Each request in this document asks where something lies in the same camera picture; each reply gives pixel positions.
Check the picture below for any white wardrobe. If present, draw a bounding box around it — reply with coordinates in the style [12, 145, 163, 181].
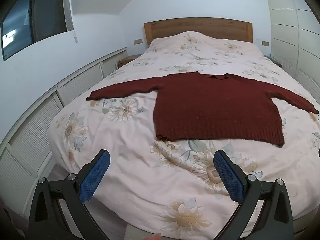
[264, 0, 320, 98]

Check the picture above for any floral duvet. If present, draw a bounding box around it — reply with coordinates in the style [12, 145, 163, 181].
[47, 31, 320, 240]

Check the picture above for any white louvered cabinet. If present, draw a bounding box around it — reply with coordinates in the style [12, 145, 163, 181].
[0, 47, 128, 220]

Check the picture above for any wooden nightstand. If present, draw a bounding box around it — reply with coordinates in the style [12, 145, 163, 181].
[118, 54, 142, 68]
[269, 55, 282, 67]

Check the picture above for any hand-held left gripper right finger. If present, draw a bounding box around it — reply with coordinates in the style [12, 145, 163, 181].
[213, 150, 294, 240]

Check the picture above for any dark window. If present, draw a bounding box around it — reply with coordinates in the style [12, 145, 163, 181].
[0, 0, 74, 61]

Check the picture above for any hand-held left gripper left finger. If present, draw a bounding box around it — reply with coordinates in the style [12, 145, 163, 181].
[28, 149, 111, 240]

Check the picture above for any wooden bed headboard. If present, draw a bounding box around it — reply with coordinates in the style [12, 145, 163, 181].
[143, 17, 253, 47]

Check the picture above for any dark red knit sweater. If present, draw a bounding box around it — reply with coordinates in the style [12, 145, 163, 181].
[86, 71, 320, 147]

